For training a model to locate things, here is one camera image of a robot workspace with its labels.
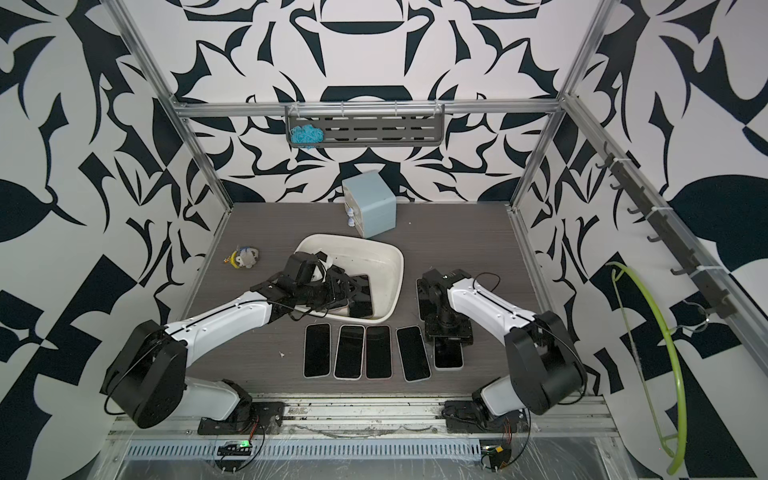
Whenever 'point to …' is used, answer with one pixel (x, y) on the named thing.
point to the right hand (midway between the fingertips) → (440, 339)
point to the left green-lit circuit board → (243, 448)
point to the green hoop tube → (679, 457)
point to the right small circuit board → (497, 455)
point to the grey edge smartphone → (317, 350)
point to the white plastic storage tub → (357, 256)
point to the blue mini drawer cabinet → (370, 205)
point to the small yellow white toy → (244, 257)
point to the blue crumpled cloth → (306, 135)
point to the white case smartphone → (350, 353)
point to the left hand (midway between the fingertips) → (348, 287)
